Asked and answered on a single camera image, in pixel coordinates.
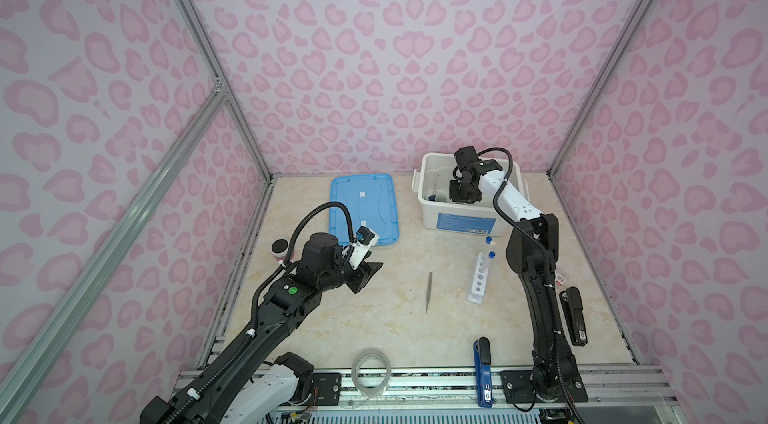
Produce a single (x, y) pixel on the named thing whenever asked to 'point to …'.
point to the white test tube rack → (479, 284)
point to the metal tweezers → (429, 290)
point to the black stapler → (572, 301)
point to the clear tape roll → (366, 391)
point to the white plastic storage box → (444, 215)
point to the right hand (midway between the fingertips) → (459, 193)
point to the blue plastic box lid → (371, 199)
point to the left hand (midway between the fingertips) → (375, 254)
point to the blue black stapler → (482, 357)
